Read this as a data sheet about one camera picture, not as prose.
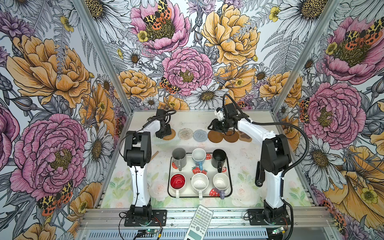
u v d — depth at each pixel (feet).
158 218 2.43
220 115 2.94
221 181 2.79
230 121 2.38
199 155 2.98
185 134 3.54
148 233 2.35
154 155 3.19
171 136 3.44
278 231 2.35
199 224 2.35
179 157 3.00
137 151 1.93
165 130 3.05
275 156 1.77
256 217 2.43
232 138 3.45
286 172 1.82
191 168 2.99
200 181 2.79
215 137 3.45
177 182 2.74
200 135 3.47
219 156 2.99
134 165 1.92
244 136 2.23
